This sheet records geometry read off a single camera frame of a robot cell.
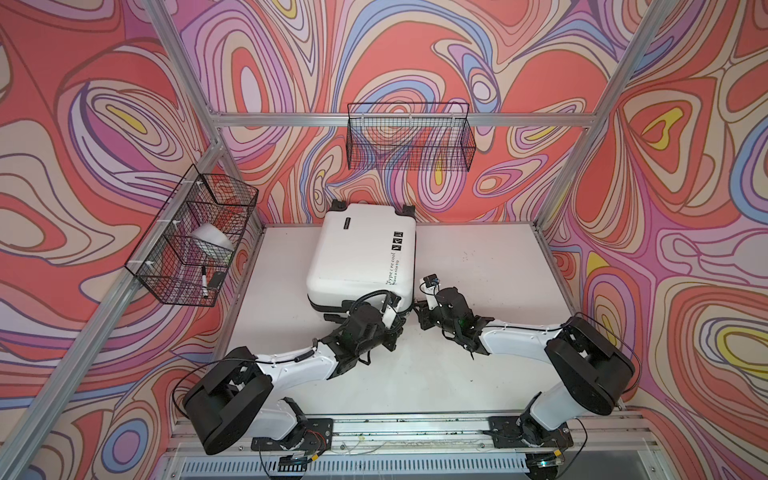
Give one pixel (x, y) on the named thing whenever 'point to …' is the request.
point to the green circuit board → (290, 460)
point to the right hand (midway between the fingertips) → (417, 310)
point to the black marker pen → (204, 283)
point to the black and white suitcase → (357, 247)
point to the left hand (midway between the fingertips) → (408, 320)
